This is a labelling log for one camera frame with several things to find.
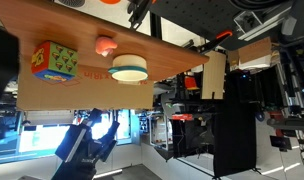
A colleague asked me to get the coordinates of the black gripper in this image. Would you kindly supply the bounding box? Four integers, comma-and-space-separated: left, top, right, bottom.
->
51, 108, 121, 180

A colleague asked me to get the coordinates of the colourful patterned cube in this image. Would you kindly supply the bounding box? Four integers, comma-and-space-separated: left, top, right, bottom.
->
30, 40, 79, 84

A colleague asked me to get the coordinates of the brown cardboard sheet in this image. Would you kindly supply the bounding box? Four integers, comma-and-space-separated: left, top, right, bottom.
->
15, 55, 156, 112

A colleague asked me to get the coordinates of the large glass window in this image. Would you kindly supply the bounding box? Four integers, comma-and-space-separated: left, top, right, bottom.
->
0, 109, 141, 166

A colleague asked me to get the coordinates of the cream bowl teal rim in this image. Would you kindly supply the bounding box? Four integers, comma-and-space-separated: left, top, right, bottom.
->
107, 53, 149, 83

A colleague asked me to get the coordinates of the red label bar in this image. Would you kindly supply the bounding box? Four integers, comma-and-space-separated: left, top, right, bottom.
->
171, 113, 195, 121

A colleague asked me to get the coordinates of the pink plush toy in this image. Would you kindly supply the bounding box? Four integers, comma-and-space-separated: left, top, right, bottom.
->
94, 35, 119, 58

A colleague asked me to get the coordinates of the black equipment rack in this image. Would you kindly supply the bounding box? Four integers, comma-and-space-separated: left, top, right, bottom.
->
171, 119, 216, 159

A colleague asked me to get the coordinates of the small red object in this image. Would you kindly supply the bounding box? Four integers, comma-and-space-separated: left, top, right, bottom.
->
184, 76, 200, 92

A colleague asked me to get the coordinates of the black blurry foreground object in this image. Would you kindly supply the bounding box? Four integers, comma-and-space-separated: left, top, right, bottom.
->
0, 25, 21, 102

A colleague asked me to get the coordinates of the orange black bar clamp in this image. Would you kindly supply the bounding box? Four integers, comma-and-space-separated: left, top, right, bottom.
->
191, 29, 234, 56
126, 0, 157, 30

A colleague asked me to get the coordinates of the light wood panel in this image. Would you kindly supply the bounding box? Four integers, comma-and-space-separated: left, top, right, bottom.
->
200, 50, 227, 101

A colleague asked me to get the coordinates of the black round mesh object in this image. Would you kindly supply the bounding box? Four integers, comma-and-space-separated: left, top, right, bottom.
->
56, 0, 87, 8

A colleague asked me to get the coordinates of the orange round object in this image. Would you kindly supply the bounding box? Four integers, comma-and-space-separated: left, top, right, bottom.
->
98, 0, 122, 5

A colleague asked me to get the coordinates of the black perforated breadboard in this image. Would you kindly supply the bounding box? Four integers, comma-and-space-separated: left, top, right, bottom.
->
148, 0, 250, 51

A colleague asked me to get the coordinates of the white block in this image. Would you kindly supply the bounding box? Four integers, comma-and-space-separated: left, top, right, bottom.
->
237, 54, 273, 72

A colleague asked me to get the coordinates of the brown cardboard box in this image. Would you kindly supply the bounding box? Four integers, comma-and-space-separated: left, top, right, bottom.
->
227, 36, 274, 67

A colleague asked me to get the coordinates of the small black monitor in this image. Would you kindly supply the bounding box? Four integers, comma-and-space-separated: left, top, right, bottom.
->
269, 135, 293, 153

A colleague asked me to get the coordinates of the silver metal tripod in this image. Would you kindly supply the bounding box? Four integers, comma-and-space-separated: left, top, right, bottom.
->
293, 128, 304, 180

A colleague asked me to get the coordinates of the aluminium extrusion rail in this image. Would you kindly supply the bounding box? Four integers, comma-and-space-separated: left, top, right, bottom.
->
233, 9, 288, 42

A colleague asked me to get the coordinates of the black cable bundle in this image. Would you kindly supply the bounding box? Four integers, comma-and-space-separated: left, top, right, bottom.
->
229, 0, 295, 11

